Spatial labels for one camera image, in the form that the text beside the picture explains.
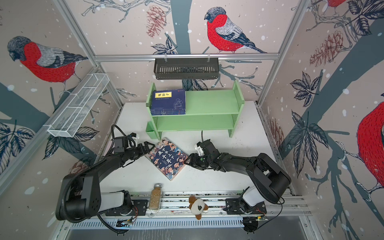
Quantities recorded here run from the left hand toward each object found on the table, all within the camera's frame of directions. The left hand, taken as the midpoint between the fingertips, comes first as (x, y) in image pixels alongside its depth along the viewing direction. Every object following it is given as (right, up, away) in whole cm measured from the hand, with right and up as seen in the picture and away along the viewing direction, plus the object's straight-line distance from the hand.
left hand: (149, 147), depth 88 cm
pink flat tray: (-38, -9, -7) cm, 40 cm away
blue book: (+14, +23, -12) cm, 29 cm away
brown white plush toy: (+29, -25, -17) cm, 42 cm away
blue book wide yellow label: (+14, +21, -12) cm, 28 cm away
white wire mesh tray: (-35, +23, -12) cm, 43 cm away
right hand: (+23, -9, -6) cm, 25 cm away
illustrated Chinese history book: (+12, -6, 0) cm, 13 cm away
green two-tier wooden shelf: (+33, +22, -9) cm, 41 cm away
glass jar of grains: (+8, -21, -16) cm, 28 cm away
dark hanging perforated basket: (+21, +54, +18) cm, 61 cm away
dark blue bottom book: (+14, +27, -10) cm, 32 cm away
